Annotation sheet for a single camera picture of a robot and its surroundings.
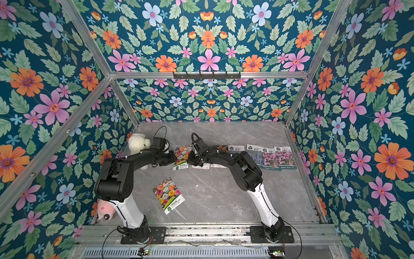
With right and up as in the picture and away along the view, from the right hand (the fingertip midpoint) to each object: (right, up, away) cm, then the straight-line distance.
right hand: (190, 157), depth 98 cm
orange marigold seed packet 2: (+20, +5, +8) cm, 22 cm away
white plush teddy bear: (-25, +10, -14) cm, 30 cm away
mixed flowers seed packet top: (-6, +2, +5) cm, 8 cm away
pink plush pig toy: (-36, -22, -23) cm, 48 cm away
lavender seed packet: (+28, +4, +7) cm, 29 cm away
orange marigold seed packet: (+9, -5, -4) cm, 11 cm away
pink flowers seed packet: (+50, -1, +1) cm, 50 cm away
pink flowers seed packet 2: (+60, -1, +3) cm, 60 cm away
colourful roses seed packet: (-9, -19, -12) cm, 25 cm away
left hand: (-8, 0, +1) cm, 8 cm away
